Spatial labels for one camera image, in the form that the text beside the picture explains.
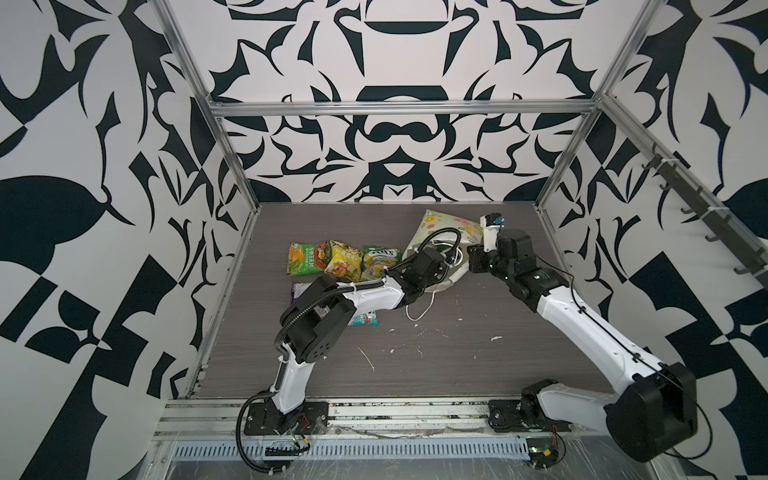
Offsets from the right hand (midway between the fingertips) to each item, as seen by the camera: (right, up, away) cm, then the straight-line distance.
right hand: (471, 244), depth 81 cm
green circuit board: (+14, -49, -10) cm, 51 cm away
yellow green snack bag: (-26, -6, +20) cm, 34 cm away
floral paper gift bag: (-6, +2, -2) cm, 6 cm away
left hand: (-10, -2, +11) cm, 15 cm away
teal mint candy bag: (-28, -22, +8) cm, 36 cm away
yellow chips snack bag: (-36, -6, +15) cm, 40 cm away
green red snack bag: (-50, -5, +20) cm, 54 cm away
